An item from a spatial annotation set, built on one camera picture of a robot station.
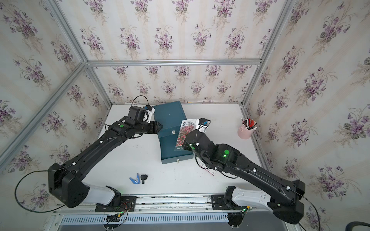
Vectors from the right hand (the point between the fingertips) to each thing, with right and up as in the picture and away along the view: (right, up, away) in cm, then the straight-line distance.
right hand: (185, 137), depth 66 cm
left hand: (-14, +4, +13) cm, 20 cm away
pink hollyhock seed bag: (+16, -23, +17) cm, 33 cm away
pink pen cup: (+41, -2, +31) cm, 52 cm away
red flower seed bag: (+1, +5, +4) cm, 6 cm away
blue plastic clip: (-29, -27, +13) cm, 42 cm away
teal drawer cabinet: (-9, +10, +18) cm, 22 cm away
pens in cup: (+43, +5, +29) cm, 52 cm away
